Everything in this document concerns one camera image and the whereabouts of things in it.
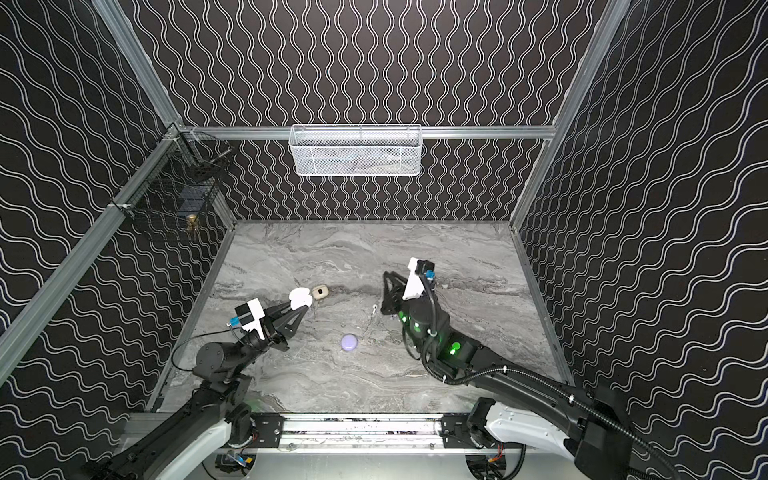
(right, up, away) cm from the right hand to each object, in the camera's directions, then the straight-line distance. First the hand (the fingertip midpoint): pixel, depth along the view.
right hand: (390, 275), depth 72 cm
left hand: (-18, -6, -6) cm, 20 cm away
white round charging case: (-20, -5, -5) cm, 21 cm away
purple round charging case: (-12, -21, +16) cm, 29 cm away
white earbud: (-4, -12, +24) cm, 27 cm away
